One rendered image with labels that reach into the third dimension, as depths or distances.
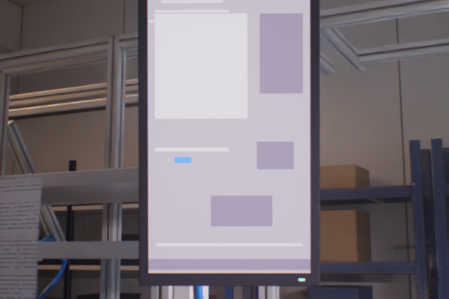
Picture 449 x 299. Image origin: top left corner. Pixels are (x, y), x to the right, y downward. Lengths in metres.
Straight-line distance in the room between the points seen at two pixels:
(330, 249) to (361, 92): 1.20
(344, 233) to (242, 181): 3.20
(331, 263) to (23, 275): 2.92
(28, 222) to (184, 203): 0.56
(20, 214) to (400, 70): 3.62
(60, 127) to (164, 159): 4.97
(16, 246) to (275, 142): 0.73
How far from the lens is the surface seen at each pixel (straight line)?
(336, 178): 4.33
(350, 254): 4.26
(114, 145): 2.16
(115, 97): 2.19
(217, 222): 1.10
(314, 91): 1.10
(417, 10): 1.97
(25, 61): 2.47
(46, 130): 6.15
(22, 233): 1.58
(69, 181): 1.65
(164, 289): 1.38
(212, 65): 1.10
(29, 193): 1.58
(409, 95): 4.78
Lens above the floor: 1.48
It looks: 11 degrees up
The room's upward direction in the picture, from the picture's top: straight up
